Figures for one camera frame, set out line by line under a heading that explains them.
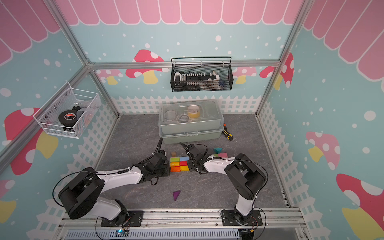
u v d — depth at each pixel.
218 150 0.97
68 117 0.71
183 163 0.91
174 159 0.94
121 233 0.73
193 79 0.88
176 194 0.81
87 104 0.72
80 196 0.44
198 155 0.73
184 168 0.89
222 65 0.90
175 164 0.92
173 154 0.95
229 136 1.06
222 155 0.97
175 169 0.89
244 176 0.48
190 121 0.94
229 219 0.74
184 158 0.95
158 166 0.71
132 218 0.74
